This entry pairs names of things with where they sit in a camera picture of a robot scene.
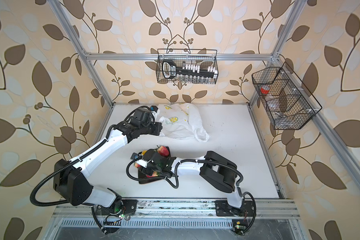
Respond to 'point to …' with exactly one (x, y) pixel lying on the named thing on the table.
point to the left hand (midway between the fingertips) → (163, 125)
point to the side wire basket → (288, 103)
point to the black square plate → (142, 174)
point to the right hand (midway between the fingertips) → (140, 162)
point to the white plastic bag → (181, 120)
